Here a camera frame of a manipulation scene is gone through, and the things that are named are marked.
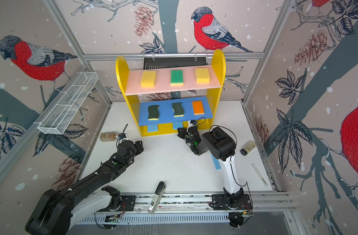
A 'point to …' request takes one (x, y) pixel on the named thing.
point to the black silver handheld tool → (157, 198)
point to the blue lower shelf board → (166, 115)
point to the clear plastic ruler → (259, 174)
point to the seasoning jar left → (109, 136)
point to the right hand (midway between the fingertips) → (175, 131)
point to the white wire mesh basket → (67, 104)
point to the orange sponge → (198, 108)
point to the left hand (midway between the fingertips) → (138, 143)
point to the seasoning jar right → (248, 148)
